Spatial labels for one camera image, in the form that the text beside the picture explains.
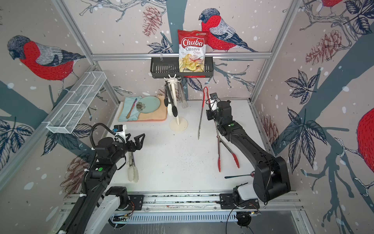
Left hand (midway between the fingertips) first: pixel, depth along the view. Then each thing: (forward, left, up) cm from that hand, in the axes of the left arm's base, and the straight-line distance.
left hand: (139, 131), depth 76 cm
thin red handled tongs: (+14, -35, +5) cm, 38 cm away
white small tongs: (+16, -15, 0) cm, 22 cm away
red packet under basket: (+36, -30, +10) cm, 47 cm away
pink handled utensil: (+29, +21, -21) cm, 42 cm away
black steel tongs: (+21, -14, +8) cm, 26 cm away
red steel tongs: (-5, -55, -21) cm, 59 cm away
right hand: (+17, -39, +4) cm, 43 cm away
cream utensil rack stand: (+19, -19, -20) cm, 34 cm away
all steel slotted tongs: (+23, -22, +4) cm, 32 cm away
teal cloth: (+29, +17, -21) cm, 40 cm away
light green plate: (+41, +5, -21) cm, 46 cm away
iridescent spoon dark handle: (-16, -63, -20) cm, 68 cm away
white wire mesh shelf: (+1, +35, +9) cm, 36 cm away
